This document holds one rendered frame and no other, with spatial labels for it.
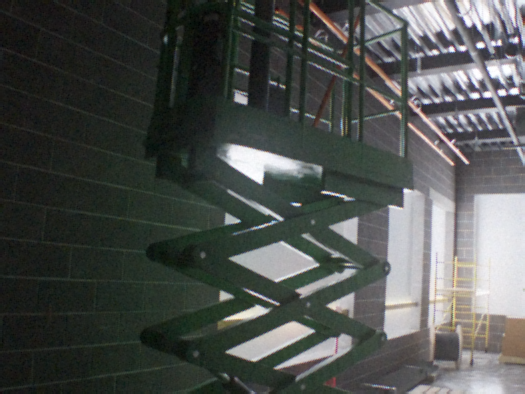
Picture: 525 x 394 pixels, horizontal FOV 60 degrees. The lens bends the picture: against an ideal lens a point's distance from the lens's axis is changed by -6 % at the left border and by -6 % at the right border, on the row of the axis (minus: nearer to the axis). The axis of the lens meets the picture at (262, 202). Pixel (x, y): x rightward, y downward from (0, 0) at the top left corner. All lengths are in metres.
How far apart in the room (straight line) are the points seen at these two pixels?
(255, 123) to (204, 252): 0.64
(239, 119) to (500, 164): 9.81
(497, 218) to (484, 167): 1.18
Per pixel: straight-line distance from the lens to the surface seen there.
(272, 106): 3.14
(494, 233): 11.65
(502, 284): 11.58
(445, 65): 6.88
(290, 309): 2.54
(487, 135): 10.29
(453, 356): 8.80
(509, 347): 10.11
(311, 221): 2.62
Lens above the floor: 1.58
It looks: 8 degrees up
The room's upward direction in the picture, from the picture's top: 4 degrees clockwise
